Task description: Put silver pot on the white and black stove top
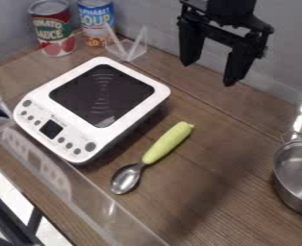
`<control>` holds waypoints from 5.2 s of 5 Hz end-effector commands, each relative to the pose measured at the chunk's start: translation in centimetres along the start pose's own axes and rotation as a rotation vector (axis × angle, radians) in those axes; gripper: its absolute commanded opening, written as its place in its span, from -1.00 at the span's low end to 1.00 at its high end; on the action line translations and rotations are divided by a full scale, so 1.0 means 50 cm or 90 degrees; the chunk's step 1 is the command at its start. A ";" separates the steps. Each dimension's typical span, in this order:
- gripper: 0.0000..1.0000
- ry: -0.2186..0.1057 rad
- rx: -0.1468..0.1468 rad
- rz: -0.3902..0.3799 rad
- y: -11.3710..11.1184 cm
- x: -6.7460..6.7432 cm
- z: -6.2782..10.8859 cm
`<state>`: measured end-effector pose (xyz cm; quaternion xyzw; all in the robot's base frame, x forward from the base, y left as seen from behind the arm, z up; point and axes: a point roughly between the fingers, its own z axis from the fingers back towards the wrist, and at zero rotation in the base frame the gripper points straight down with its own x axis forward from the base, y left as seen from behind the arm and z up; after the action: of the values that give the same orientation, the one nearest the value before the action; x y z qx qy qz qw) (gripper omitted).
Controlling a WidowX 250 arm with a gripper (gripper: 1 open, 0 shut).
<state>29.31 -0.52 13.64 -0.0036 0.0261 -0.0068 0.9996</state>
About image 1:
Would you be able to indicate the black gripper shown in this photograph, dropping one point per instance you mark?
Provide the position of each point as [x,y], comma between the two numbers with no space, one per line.
[232,13]

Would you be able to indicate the silver pot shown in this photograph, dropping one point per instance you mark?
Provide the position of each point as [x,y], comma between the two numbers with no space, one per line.
[287,171]

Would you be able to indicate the white and black stove top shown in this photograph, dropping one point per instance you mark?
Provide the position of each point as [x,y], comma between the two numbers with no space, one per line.
[83,111]

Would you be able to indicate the alphabet soup can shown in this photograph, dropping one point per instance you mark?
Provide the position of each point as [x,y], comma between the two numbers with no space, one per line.
[96,14]

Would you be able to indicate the tomato sauce can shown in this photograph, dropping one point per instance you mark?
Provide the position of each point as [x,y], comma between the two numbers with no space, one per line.
[51,20]

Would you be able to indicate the clear acrylic front barrier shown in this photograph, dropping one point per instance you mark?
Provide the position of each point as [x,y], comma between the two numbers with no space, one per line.
[109,220]

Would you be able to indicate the clear acrylic corner bracket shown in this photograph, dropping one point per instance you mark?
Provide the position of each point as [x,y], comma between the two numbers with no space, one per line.
[127,49]

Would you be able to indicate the green handled metal spoon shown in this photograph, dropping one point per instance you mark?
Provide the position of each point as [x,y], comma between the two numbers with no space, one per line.
[128,175]

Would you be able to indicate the black table frame leg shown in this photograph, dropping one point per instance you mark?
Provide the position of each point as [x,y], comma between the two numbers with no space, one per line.
[19,234]

